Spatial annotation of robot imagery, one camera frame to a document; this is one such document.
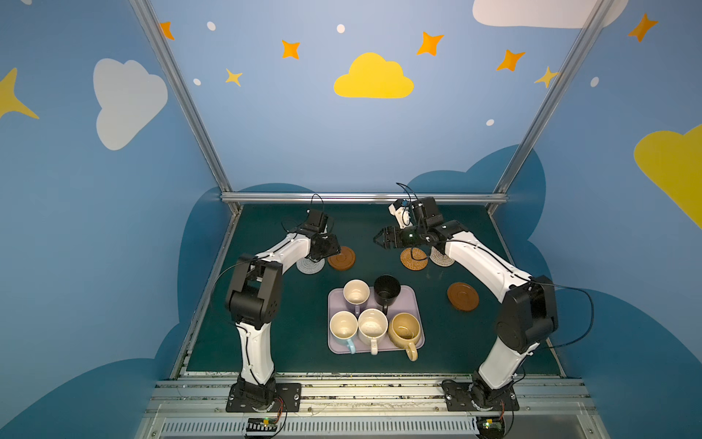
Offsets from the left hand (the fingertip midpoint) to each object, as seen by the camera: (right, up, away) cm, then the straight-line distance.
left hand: (334, 247), depth 100 cm
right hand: (+18, +4, -13) cm, 22 cm away
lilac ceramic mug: (+8, -15, -8) cm, 19 cm away
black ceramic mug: (+18, -13, -10) cm, 25 cm away
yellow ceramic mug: (+23, -26, -14) cm, 38 cm away
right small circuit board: (+45, -48, -26) cm, 71 cm away
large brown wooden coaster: (+3, -6, +4) cm, 8 cm away
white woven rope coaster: (-10, -7, +1) cm, 12 cm away
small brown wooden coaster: (+46, -17, -5) cm, 49 cm away
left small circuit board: (-17, -47, -27) cm, 57 cm away
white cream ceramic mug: (+13, -26, -14) cm, 32 cm away
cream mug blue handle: (+4, -25, -14) cm, 29 cm away
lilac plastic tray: (+27, -18, -6) cm, 33 cm away
